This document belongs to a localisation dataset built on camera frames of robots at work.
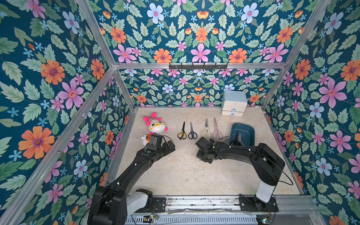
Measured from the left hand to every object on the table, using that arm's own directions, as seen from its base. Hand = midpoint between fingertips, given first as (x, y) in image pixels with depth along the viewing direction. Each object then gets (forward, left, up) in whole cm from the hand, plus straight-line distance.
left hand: (171, 147), depth 86 cm
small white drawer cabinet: (+31, -47, +4) cm, 57 cm away
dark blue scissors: (+14, -14, -9) cm, 21 cm away
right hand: (-4, -16, -8) cm, 18 cm away
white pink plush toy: (+18, +12, -2) cm, 22 cm away
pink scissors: (+14, -33, -10) cm, 37 cm away
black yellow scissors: (+14, -7, -8) cm, 18 cm away
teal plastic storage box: (+11, -51, -10) cm, 53 cm away
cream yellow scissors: (+15, -25, -9) cm, 30 cm away
